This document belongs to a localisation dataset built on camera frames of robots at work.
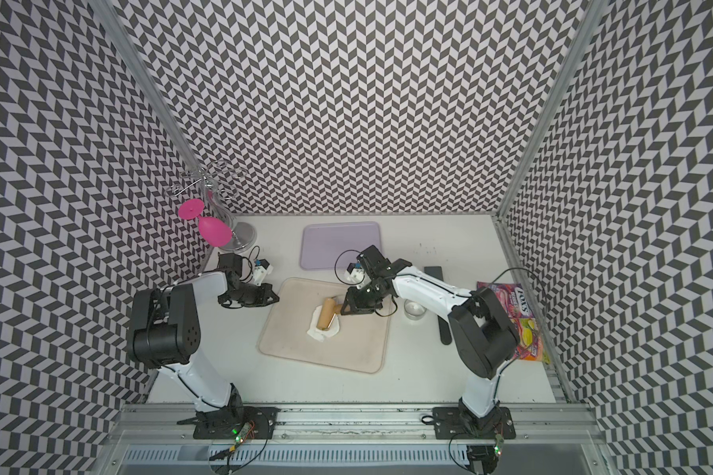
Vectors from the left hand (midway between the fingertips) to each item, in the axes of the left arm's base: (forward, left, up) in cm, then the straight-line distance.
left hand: (275, 300), depth 95 cm
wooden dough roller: (-6, -18, +5) cm, 20 cm away
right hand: (-9, -25, +8) cm, 28 cm away
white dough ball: (-12, -16, 0) cm, 20 cm away
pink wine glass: (+18, +21, +14) cm, 31 cm away
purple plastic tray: (+23, -19, +1) cm, 29 cm away
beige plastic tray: (-14, -28, -1) cm, 32 cm away
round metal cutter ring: (-3, -45, -1) cm, 45 cm away
